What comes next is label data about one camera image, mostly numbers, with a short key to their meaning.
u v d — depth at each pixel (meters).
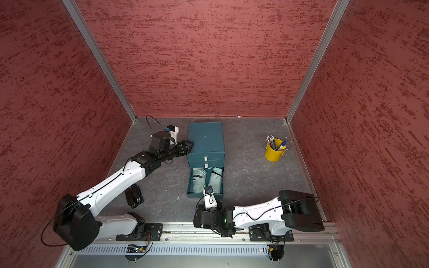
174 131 0.73
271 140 0.88
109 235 0.52
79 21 0.75
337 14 0.73
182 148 0.71
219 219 0.57
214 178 0.88
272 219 0.45
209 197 0.66
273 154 0.95
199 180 0.85
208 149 0.77
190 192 0.85
